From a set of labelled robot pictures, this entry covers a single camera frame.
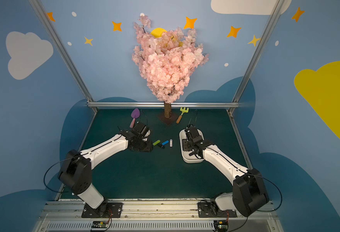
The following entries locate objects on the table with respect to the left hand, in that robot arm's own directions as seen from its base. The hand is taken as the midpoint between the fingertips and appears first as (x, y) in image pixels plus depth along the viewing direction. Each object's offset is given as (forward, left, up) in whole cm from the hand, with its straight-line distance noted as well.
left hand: (150, 145), depth 89 cm
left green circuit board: (-40, +22, -10) cm, 47 cm away
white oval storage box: (-2, -23, -9) cm, 25 cm away
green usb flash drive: (+8, -2, -8) cm, 12 cm away
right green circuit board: (-39, -40, -11) cm, 57 cm away
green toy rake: (+41, -22, -10) cm, 48 cm away
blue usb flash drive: (+8, -8, -10) cm, 15 cm away
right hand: (+2, -24, +3) cm, 25 cm away
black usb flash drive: (+5, -6, -9) cm, 12 cm away
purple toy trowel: (+35, +18, -10) cm, 41 cm away
